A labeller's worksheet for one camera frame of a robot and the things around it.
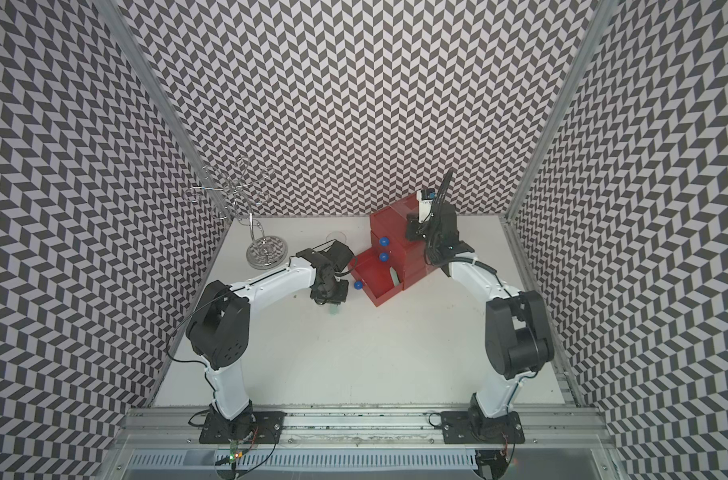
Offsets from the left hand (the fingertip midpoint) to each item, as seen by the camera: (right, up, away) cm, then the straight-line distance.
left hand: (336, 301), depth 90 cm
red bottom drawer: (+12, +6, +17) cm, 21 cm away
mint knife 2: (-1, -3, +1) cm, 3 cm away
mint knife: (+18, +6, +10) cm, 22 cm away
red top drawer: (+17, +24, +6) cm, 30 cm away
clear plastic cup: (-1, +21, +15) cm, 25 cm away
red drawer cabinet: (+17, +12, -1) cm, 21 cm away
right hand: (+22, +23, +1) cm, 32 cm away
